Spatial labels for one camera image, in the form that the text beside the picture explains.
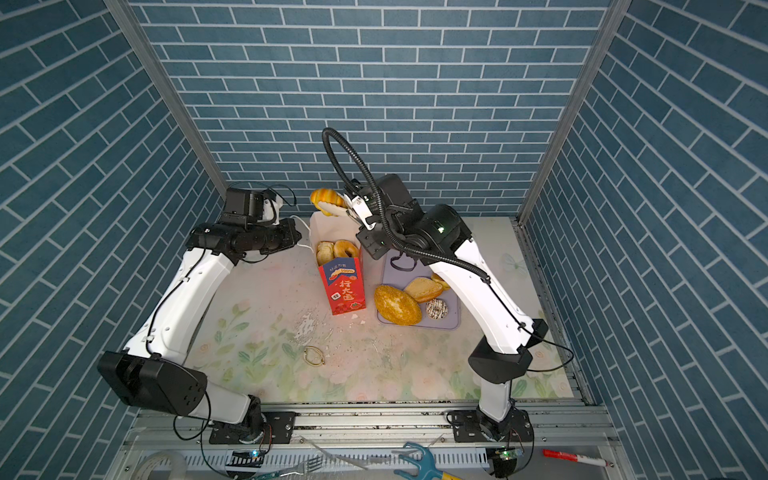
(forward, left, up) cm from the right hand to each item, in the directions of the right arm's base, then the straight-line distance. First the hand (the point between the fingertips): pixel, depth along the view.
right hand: (367, 223), depth 65 cm
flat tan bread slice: (+6, -14, -35) cm, 38 cm away
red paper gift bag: (0, +9, -24) cm, 25 cm away
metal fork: (-41, +11, -40) cm, 58 cm away
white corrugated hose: (-43, +41, -37) cm, 70 cm away
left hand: (+5, +18, -10) cm, 22 cm away
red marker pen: (-34, -52, -40) cm, 74 cm away
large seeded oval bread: (-1, -6, -34) cm, 34 cm away
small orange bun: (+11, -18, -36) cm, 42 cm away
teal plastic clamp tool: (-39, -16, -39) cm, 58 cm away
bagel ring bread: (+14, +12, -25) cm, 31 cm away
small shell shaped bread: (+9, +17, -23) cm, 30 cm away
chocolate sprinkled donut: (+1, -18, -38) cm, 43 cm away
